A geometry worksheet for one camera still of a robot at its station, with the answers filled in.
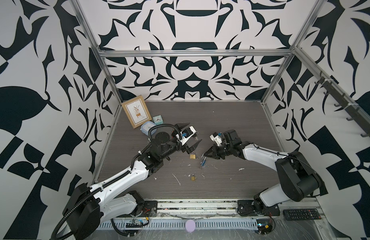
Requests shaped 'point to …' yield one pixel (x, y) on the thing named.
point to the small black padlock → (196, 138)
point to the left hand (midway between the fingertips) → (193, 127)
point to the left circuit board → (138, 223)
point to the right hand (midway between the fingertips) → (205, 154)
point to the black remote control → (301, 214)
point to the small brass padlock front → (193, 177)
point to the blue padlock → (203, 163)
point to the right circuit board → (264, 226)
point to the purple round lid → (190, 225)
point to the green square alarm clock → (158, 119)
